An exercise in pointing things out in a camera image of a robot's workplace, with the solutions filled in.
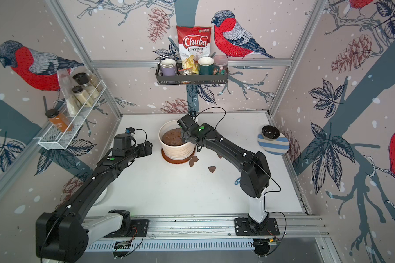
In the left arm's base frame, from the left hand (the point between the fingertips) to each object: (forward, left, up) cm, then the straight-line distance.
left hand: (146, 141), depth 84 cm
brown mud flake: (+1, -40, -17) cm, 44 cm away
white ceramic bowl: (-32, +3, +16) cm, 36 cm away
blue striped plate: (+8, -78, -16) cm, 80 cm away
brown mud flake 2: (-3, -23, -17) cm, 29 cm away
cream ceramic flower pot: (+3, -13, -7) cm, 15 cm away
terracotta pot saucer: (-3, -15, -17) cm, 23 cm away
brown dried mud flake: (-7, -35, -18) cm, 40 cm away
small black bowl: (+16, -74, -14) cm, 77 cm away
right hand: (+6, -24, +1) cm, 25 cm away
